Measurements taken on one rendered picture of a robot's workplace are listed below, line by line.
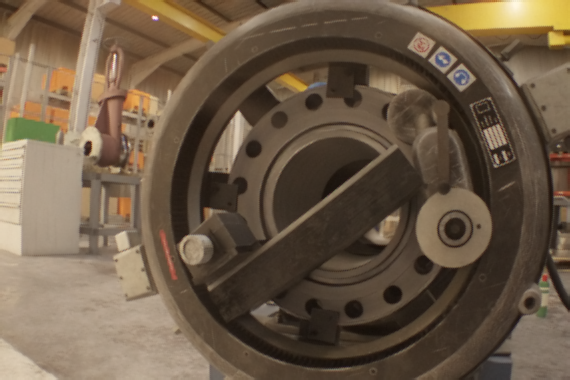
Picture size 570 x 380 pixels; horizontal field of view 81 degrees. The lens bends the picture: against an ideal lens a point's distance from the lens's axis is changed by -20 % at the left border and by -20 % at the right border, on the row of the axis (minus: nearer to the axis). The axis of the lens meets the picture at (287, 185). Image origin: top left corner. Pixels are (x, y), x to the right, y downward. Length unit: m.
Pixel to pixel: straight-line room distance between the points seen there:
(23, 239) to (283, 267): 3.80
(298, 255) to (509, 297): 0.32
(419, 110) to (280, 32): 0.27
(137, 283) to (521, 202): 0.72
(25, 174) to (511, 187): 4.09
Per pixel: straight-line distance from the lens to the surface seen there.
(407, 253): 0.72
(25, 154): 4.27
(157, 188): 0.78
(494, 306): 0.61
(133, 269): 0.87
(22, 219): 4.26
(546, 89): 0.68
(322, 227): 0.60
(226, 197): 0.82
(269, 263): 0.63
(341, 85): 0.77
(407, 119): 0.66
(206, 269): 0.62
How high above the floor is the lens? 0.58
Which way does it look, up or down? 4 degrees up
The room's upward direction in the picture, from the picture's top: 2 degrees clockwise
